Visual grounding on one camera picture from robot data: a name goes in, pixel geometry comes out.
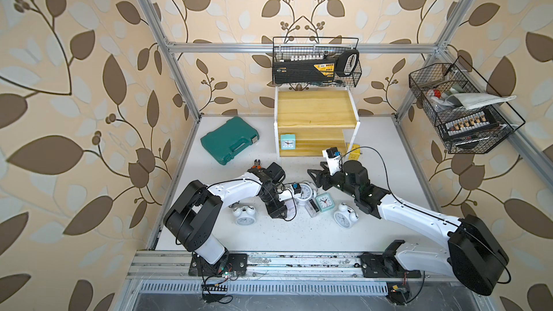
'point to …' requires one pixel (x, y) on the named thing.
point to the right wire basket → (433, 85)
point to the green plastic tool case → (225, 142)
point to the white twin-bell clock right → (345, 216)
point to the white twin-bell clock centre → (307, 193)
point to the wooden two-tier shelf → (320, 119)
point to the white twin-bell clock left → (245, 216)
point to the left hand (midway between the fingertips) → (282, 210)
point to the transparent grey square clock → (312, 207)
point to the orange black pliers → (256, 165)
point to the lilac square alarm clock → (291, 209)
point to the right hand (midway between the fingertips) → (314, 167)
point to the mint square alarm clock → (288, 142)
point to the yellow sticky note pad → (354, 155)
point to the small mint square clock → (325, 201)
